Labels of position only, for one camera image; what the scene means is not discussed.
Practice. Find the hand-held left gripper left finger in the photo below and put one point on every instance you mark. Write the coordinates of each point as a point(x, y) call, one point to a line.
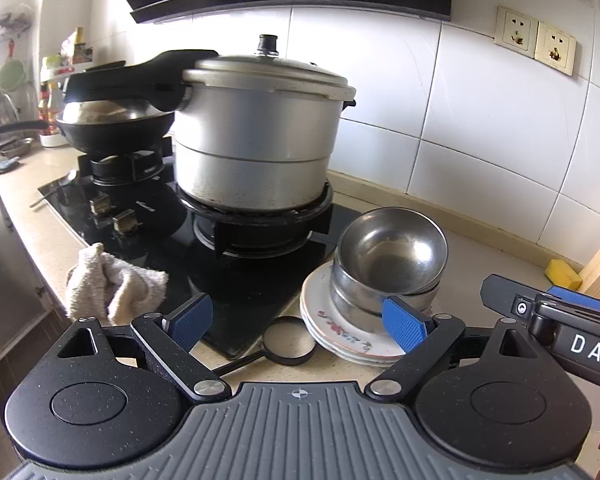
point(192, 319)

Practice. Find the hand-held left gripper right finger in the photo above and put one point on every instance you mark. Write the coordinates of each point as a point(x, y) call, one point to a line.
point(402, 326)

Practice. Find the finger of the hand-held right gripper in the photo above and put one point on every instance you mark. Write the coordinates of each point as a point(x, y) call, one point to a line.
point(505, 294)
point(580, 298)

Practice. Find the pink-rimmed floral plate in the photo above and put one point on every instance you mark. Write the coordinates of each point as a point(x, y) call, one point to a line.
point(365, 353)

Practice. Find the yellow sponge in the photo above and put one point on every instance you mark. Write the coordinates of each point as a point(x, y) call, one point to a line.
point(565, 272)

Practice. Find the black glass gas stove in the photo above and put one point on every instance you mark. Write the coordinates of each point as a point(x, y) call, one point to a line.
point(230, 300)

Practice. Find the beige dish cloth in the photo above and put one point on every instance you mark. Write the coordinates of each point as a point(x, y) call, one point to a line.
point(120, 285)

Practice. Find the black burner pan support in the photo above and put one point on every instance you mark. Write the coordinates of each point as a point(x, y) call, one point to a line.
point(125, 167)
point(260, 234)

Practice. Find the stove control knob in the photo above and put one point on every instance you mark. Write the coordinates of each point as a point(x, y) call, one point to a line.
point(100, 204)
point(125, 221)

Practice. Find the aluminium pressure cooker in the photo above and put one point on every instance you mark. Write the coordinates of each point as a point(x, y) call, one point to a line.
point(255, 150)

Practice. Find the kitchen base cabinet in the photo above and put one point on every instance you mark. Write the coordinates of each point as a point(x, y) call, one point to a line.
point(10, 285)

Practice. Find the metal spoon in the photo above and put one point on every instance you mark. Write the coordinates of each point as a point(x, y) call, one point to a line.
point(70, 177)

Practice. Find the black wok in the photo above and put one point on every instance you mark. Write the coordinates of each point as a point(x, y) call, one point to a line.
point(115, 138)

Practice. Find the blue cloth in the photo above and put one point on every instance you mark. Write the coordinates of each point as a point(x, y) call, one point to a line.
point(2, 166)

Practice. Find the small metal dish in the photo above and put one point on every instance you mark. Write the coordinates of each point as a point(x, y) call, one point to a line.
point(14, 147)

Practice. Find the red-label sauce bottle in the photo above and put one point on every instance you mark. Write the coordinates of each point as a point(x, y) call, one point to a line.
point(45, 110)

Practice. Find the dark sauce bottle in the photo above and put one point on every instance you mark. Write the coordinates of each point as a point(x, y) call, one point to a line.
point(78, 45)

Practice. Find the green strainer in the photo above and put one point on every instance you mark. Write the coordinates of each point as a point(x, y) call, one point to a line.
point(11, 74)

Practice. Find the hanging plastic bag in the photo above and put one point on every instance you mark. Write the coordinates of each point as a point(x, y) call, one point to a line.
point(10, 20)

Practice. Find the beige wall socket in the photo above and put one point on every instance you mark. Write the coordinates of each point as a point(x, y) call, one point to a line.
point(555, 48)
point(516, 31)

